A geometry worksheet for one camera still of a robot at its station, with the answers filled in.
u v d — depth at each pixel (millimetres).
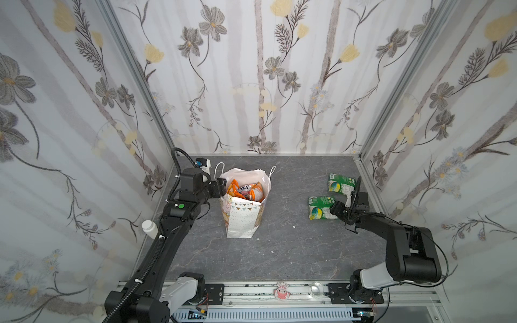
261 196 807
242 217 768
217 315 703
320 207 956
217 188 675
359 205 738
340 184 1041
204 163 656
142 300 372
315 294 754
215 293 732
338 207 861
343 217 839
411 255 452
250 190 855
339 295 732
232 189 793
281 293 718
